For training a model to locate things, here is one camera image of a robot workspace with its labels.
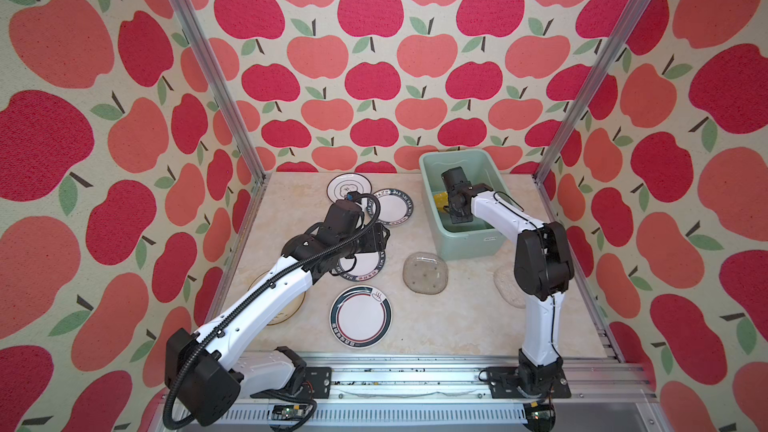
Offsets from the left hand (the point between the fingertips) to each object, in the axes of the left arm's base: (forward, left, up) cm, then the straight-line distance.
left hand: (386, 235), depth 76 cm
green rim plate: (+4, +6, -23) cm, 24 cm away
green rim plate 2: (+29, -5, -24) cm, 38 cm away
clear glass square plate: (+1, -13, -23) cm, 26 cm away
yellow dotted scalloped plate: (+15, -17, -3) cm, 23 cm away
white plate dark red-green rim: (-13, +7, -22) cm, 26 cm away
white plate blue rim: (+40, +18, -23) cm, 49 cm away
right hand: (+22, -25, -13) cm, 36 cm away
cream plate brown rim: (-12, +27, -21) cm, 37 cm away
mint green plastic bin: (+3, -26, -7) cm, 27 cm away
